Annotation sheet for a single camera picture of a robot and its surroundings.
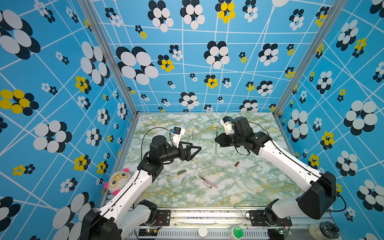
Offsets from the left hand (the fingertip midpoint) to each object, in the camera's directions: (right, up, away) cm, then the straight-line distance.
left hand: (197, 147), depth 71 cm
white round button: (+2, -36, -6) cm, 36 cm away
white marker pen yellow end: (-3, +4, +36) cm, 36 cm away
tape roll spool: (+53, -34, -9) cm, 64 cm away
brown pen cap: (+25, -14, +22) cm, 36 cm away
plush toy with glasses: (-42, -19, +8) cm, 47 cm away
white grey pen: (+3, -21, +16) cm, 26 cm away
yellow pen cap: (+12, +9, +39) cm, 41 cm away
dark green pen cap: (-9, -18, +19) cm, 27 cm away
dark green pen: (+10, +1, +7) cm, 12 cm away
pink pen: (+7, -22, +14) cm, 27 cm away
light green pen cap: (-8, -22, +15) cm, 28 cm away
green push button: (+17, -36, -8) cm, 40 cm away
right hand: (+10, +3, +8) cm, 13 cm away
